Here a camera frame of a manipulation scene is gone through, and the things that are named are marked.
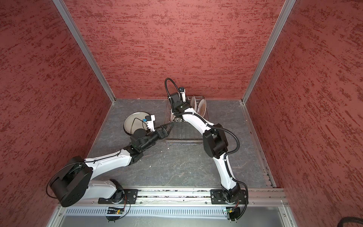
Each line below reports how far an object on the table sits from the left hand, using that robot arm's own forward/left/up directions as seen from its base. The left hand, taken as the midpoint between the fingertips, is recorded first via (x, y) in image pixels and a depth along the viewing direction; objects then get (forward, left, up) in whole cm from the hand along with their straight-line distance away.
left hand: (170, 127), depth 79 cm
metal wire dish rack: (+8, -6, -21) cm, 23 cm away
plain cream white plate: (+17, +30, -18) cm, 39 cm away
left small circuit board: (-38, +30, -23) cm, 54 cm away
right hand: (+23, -8, -4) cm, 25 cm away
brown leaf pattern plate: (+26, -20, -11) cm, 35 cm away
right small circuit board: (-37, -32, -22) cm, 54 cm away
